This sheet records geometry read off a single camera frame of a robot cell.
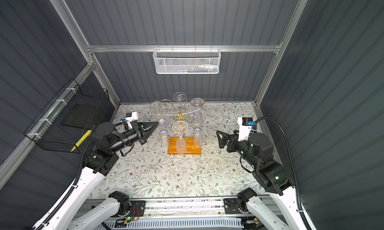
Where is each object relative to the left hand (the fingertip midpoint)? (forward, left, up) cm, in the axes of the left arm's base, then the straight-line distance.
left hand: (159, 123), depth 61 cm
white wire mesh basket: (+72, -13, -12) cm, 75 cm away
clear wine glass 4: (+5, -16, -4) cm, 17 cm away
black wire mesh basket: (+10, +47, -9) cm, 49 cm away
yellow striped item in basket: (+1, +38, -11) cm, 39 cm away
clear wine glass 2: (+16, -17, -4) cm, 23 cm away
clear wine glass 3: (+1, -8, -4) cm, 10 cm away
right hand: (-4, -29, -4) cm, 29 cm away
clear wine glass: (+20, -8, -3) cm, 22 cm away
